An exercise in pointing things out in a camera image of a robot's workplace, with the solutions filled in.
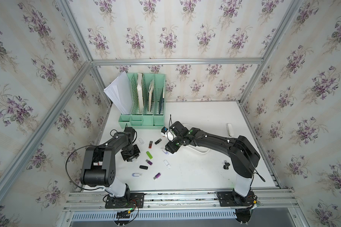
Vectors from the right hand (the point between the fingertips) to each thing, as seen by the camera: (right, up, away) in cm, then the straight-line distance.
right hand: (170, 144), depth 87 cm
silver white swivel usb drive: (-20, -17, -5) cm, 26 cm away
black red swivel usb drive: (-13, -1, +8) cm, 15 cm away
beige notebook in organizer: (-14, +34, +11) cm, 39 cm away
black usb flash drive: (-16, -14, -2) cm, 21 cm away
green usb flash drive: (-13, -8, +3) cm, 16 cm away
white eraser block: (+42, +7, +11) cm, 44 cm away
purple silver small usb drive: (-13, -11, 0) cm, 17 cm away
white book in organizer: (-20, +37, +6) cm, 42 cm away
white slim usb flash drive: (-3, -11, +1) cm, 11 cm away
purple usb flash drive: (-8, -18, -5) cm, 20 cm away
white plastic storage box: (+17, -2, -1) cm, 17 cm away
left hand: (-21, -9, +2) cm, 23 cm away
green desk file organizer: (-19, +22, +26) cm, 39 cm away
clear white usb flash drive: (-20, 0, +9) cm, 22 cm away
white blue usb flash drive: (-4, -2, -3) cm, 5 cm away
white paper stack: (-35, +35, +9) cm, 50 cm away
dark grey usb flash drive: (-9, 0, +9) cm, 12 cm away
